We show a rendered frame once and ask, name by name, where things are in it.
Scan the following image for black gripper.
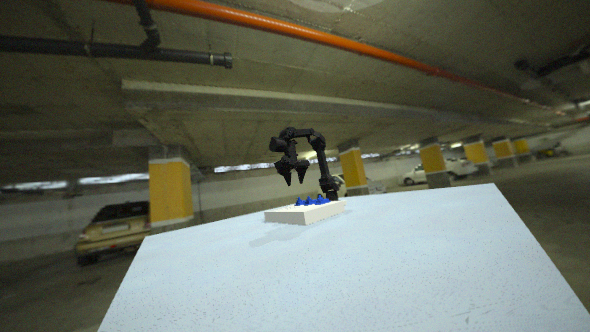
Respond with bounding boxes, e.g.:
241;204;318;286
277;151;310;186

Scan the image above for white flat deck panel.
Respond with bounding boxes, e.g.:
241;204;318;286
264;195;346;226

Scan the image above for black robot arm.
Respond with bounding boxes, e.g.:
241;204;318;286
269;126;339;202

